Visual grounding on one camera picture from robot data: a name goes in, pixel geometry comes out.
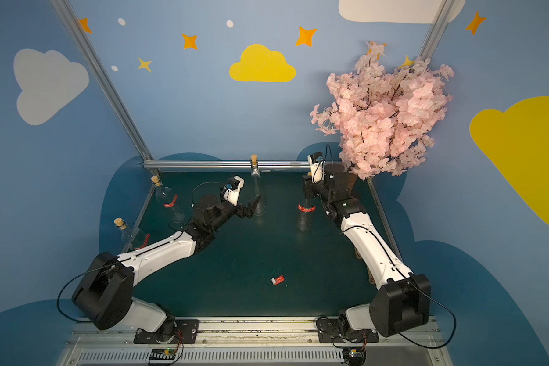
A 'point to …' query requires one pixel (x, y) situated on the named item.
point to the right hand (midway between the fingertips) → (311, 173)
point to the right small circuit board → (354, 356)
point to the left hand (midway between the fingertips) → (249, 186)
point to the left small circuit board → (166, 354)
